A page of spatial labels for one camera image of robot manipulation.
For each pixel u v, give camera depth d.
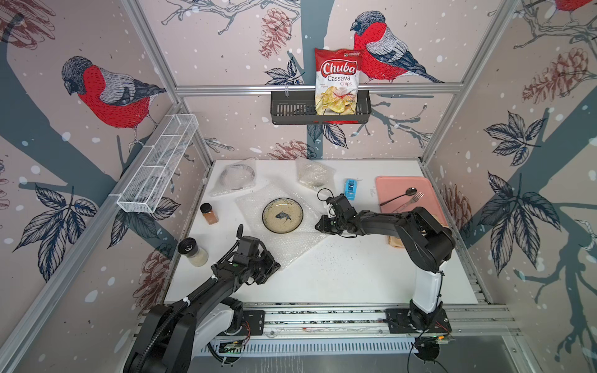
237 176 1.12
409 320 0.67
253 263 0.72
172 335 0.40
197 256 0.82
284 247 0.90
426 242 0.51
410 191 1.07
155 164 0.77
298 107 0.95
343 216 0.78
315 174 1.10
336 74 0.83
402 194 1.07
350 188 1.07
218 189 1.07
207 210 0.92
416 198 1.04
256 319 0.73
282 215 0.98
